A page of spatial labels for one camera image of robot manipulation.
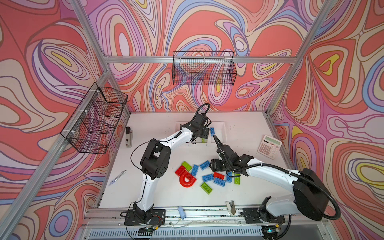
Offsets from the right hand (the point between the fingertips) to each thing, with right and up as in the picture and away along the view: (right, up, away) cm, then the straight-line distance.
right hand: (216, 168), depth 85 cm
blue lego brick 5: (+7, -6, 0) cm, 9 cm away
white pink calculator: (+38, +11, +13) cm, 41 cm away
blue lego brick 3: (-5, -5, 0) cm, 7 cm away
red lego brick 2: (-22, -2, +3) cm, 22 cm away
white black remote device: (-58, +17, +15) cm, 62 cm away
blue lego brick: (-13, -2, +3) cm, 13 cm away
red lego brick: (+1, -4, 0) cm, 4 cm away
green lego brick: (-6, -10, -5) cm, 12 cm away
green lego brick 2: (-17, 0, +3) cm, 18 cm away
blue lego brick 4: (+2, -7, 0) cm, 8 cm away
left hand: (-5, +22, +11) cm, 25 cm away
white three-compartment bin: (+4, +23, +23) cm, 32 cm away
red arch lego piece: (-18, -4, +1) cm, 18 cm away
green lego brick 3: (+13, -6, 0) cm, 14 cm away
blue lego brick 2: (-6, +1, +5) cm, 8 cm away
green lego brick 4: (-7, +15, +16) cm, 23 cm away
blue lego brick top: (0, +21, +20) cm, 29 cm away
